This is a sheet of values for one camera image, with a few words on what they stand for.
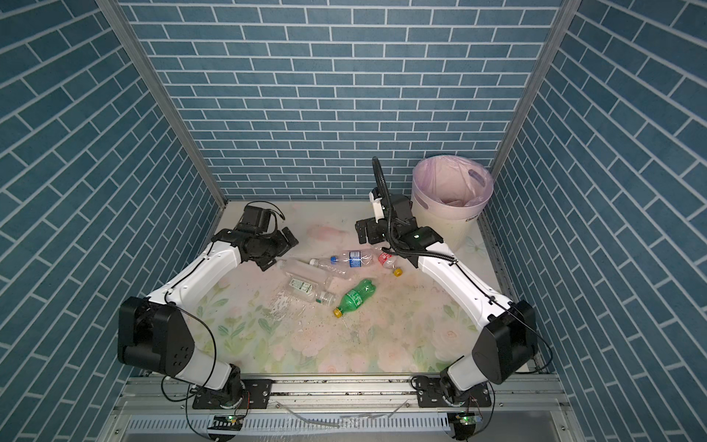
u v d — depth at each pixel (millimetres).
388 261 963
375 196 701
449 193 1040
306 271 968
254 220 680
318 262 990
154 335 432
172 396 753
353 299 864
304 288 887
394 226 587
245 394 724
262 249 720
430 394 734
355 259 963
